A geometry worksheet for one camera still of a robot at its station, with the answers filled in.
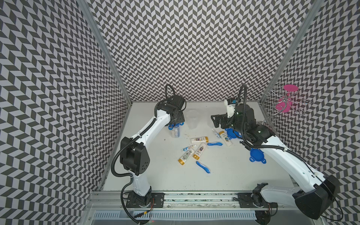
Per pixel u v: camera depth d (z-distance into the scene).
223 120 0.64
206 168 0.84
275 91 1.04
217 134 0.98
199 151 0.89
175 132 0.93
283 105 0.79
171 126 0.86
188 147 0.91
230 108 0.63
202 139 0.94
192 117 0.96
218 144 0.94
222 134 0.96
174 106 0.65
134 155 0.46
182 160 0.86
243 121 0.53
